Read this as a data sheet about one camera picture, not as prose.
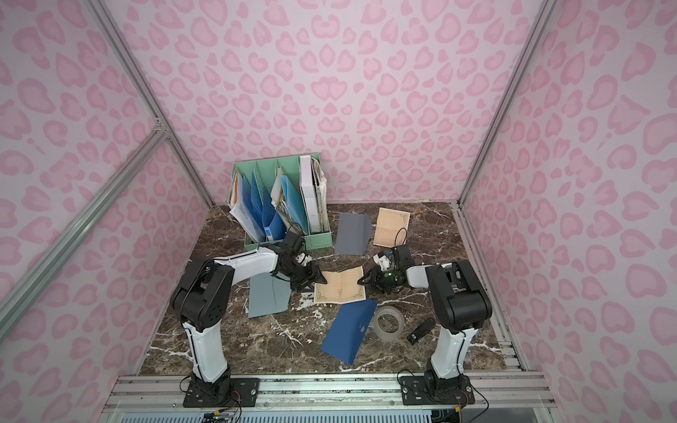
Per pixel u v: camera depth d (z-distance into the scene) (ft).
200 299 1.70
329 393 2.46
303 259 2.76
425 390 2.39
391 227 3.64
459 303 1.63
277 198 2.97
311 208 3.22
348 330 2.78
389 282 2.74
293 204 3.05
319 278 2.94
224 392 2.15
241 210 2.93
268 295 3.07
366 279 3.01
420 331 2.71
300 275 2.75
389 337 2.75
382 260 3.04
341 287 3.05
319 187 2.97
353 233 3.59
